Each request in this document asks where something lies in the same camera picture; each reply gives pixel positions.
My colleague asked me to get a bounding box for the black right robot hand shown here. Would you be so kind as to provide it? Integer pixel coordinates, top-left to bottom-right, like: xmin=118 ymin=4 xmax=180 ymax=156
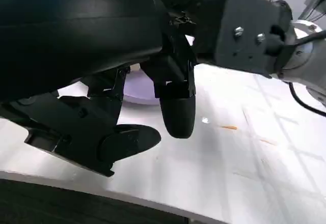
xmin=152 ymin=0 xmax=207 ymax=39

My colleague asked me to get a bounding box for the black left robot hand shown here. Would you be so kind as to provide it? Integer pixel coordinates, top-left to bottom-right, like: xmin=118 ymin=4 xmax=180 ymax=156
xmin=0 ymin=0 xmax=197 ymax=178

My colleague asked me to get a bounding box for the lilac plate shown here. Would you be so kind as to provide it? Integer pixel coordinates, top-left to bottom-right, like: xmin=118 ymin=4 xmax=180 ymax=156
xmin=121 ymin=65 xmax=164 ymax=106

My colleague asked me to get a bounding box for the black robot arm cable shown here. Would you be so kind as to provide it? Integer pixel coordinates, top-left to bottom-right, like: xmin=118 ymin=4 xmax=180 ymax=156
xmin=287 ymin=29 xmax=326 ymax=118

